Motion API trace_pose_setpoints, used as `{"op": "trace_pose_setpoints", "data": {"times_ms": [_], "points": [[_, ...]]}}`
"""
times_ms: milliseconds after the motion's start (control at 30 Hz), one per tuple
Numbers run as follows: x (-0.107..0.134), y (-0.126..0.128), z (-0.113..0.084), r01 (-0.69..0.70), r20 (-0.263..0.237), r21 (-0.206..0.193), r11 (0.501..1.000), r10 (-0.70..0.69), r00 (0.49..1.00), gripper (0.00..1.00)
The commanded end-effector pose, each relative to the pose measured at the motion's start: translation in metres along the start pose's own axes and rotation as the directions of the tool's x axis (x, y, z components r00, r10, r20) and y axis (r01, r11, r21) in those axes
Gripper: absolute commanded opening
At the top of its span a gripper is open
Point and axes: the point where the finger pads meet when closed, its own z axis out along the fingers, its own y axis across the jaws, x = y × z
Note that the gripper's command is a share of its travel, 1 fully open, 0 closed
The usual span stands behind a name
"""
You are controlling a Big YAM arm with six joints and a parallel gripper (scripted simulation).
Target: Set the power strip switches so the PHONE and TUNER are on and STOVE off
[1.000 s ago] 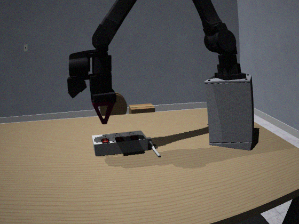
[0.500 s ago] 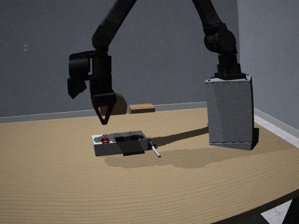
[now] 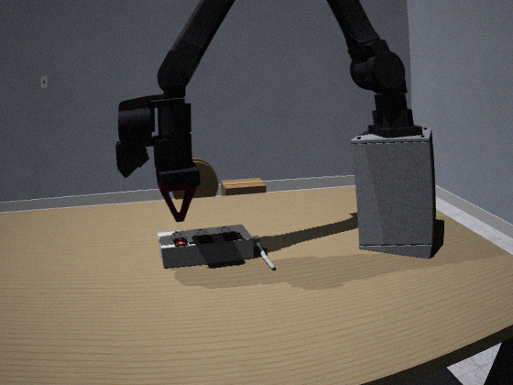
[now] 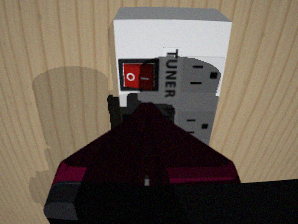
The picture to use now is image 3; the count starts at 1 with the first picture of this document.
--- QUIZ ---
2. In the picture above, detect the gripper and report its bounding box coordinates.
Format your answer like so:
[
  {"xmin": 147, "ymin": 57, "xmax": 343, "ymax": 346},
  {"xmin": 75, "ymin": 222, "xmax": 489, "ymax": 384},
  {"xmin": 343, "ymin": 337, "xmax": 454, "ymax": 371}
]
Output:
[{"xmin": 156, "ymin": 133, "xmax": 200, "ymax": 222}]

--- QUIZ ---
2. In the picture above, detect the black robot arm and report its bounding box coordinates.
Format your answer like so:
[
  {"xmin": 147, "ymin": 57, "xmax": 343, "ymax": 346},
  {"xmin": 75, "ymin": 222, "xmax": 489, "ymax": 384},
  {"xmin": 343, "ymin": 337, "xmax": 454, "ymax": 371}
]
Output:
[{"xmin": 115, "ymin": 0, "xmax": 422, "ymax": 178}]

